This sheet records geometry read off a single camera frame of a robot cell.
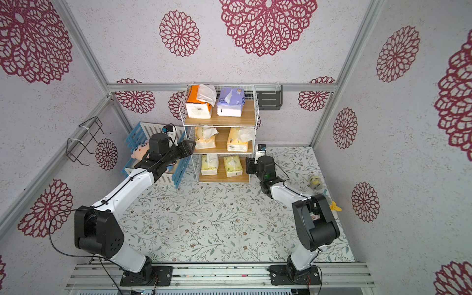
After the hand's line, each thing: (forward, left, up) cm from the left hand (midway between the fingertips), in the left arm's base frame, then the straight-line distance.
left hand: (192, 144), depth 84 cm
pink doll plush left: (+8, +33, -14) cm, 36 cm away
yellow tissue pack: (+2, -6, +2) cm, 7 cm away
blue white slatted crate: (+24, +35, -13) cm, 44 cm away
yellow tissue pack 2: (+1, -21, +3) cm, 21 cm away
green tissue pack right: (+4, -18, -22) cm, 28 cm away
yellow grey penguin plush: (-7, -62, -23) cm, 67 cm away
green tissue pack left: (+5, -5, -21) cm, 22 cm away
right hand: (0, -29, -12) cm, 31 cm away
